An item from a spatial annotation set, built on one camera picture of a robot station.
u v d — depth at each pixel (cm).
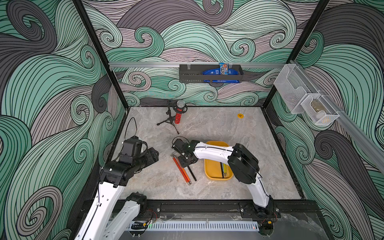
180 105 90
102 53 88
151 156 61
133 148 50
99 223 38
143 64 188
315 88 73
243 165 51
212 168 96
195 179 83
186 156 65
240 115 114
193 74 95
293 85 78
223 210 74
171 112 100
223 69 90
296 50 87
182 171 86
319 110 64
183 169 86
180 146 71
